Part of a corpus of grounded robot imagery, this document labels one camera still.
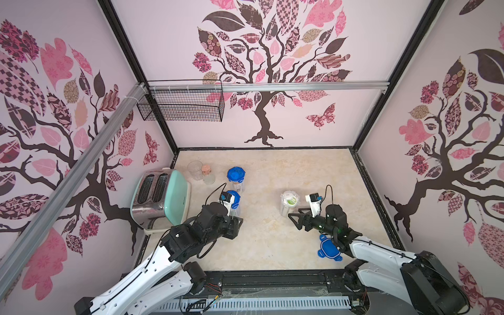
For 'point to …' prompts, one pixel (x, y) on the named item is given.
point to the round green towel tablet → (292, 201)
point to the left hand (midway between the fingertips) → (235, 224)
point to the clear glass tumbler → (195, 169)
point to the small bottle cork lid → (206, 169)
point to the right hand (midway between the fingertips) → (293, 211)
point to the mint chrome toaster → (160, 197)
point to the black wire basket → (185, 100)
